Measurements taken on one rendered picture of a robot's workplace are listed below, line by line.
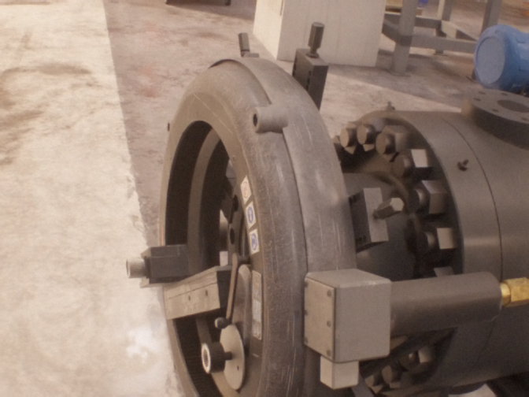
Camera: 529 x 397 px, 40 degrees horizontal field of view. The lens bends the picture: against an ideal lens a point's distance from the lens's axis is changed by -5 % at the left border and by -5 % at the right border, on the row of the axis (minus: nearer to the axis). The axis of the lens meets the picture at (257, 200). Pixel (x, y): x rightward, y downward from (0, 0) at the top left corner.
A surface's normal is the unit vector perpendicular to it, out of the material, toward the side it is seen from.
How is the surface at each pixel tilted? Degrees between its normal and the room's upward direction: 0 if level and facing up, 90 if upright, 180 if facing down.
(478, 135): 12
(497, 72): 90
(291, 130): 28
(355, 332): 67
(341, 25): 90
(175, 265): 52
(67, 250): 0
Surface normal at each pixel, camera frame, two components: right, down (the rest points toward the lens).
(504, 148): 0.23, -0.69
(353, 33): 0.22, 0.45
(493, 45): -0.94, 0.04
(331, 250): 0.33, -0.15
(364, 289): 0.36, 0.07
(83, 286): 0.12, -0.89
